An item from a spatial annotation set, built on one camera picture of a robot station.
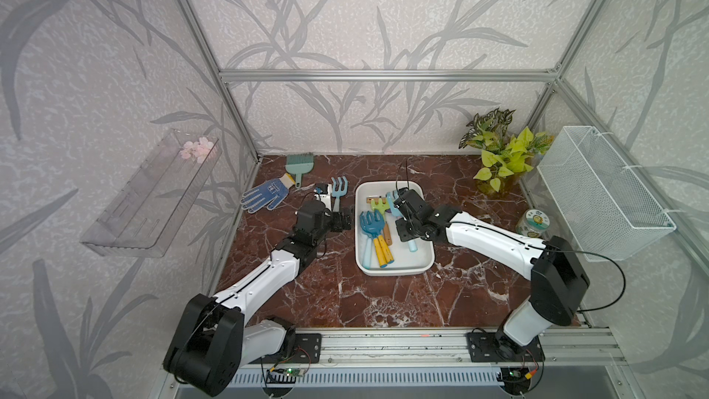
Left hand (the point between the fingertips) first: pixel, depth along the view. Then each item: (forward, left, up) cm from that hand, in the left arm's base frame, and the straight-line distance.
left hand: (341, 206), depth 85 cm
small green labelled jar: (-2, -63, -7) cm, 64 cm away
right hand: (-4, -20, -5) cm, 21 cm away
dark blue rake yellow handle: (+1, -11, -13) cm, 17 cm away
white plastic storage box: (-11, -20, -13) cm, 27 cm away
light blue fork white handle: (+18, +3, -16) cm, 24 cm away
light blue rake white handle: (-10, -16, +13) cm, 22 cm away
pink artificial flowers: (+8, +40, +16) cm, 44 cm away
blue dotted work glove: (+18, +29, -16) cm, 38 cm away
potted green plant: (+16, -54, +6) cm, 57 cm away
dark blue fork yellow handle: (+2, -10, -13) cm, 17 cm away
